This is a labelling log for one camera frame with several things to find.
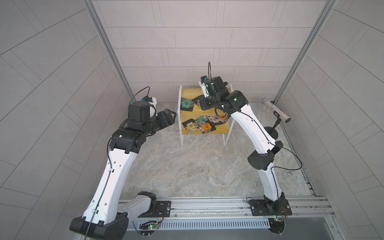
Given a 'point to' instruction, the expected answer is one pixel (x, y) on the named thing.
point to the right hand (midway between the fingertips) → (201, 99)
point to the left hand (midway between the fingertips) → (174, 114)
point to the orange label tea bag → (206, 128)
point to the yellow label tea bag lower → (190, 125)
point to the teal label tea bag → (201, 119)
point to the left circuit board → (146, 229)
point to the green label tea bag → (186, 104)
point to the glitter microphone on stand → (273, 131)
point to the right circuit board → (277, 225)
